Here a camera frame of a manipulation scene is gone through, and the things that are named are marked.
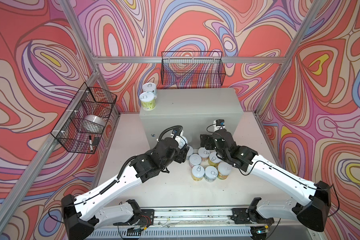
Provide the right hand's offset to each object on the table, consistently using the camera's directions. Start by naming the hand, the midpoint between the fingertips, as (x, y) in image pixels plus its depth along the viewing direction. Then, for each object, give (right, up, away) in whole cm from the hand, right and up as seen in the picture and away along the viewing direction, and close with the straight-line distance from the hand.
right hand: (209, 138), depth 76 cm
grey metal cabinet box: (-8, +14, -3) cm, 16 cm away
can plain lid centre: (-6, -14, +12) cm, 19 cm away
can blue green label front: (+2, -20, +6) cm, 21 cm away
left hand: (-13, -2, -6) cm, 14 cm away
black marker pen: (-59, -2, -4) cm, 59 cm away
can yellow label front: (-5, -20, +7) cm, 22 cm away
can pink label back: (0, -11, +15) cm, 18 cm away
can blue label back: (-9, -10, +16) cm, 21 cm away
